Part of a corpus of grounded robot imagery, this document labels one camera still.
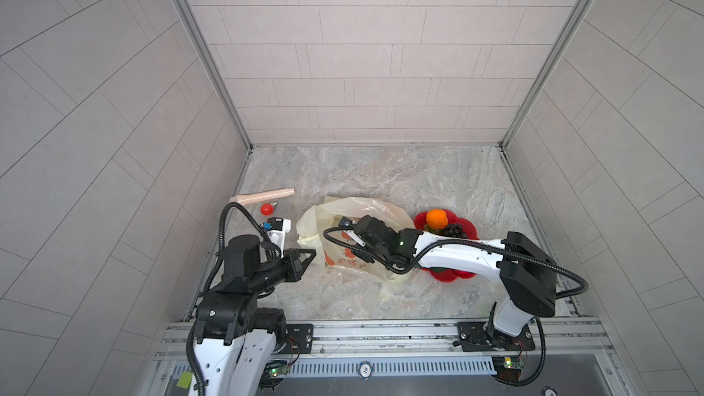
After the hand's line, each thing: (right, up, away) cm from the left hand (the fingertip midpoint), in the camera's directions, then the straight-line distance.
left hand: (319, 252), depth 67 cm
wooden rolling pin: (-30, +10, +29) cm, 43 cm away
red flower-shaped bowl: (+45, 0, +20) cm, 50 cm away
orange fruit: (+34, +5, +19) cm, 39 cm away
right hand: (+10, -1, +17) cm, 20 cm away
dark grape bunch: (+41, +1, +20) cm, 45 cm away
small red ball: (-23, +6, +28) cm, 36 cm away
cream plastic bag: (+3, -6, +19) cm, 20 cm away
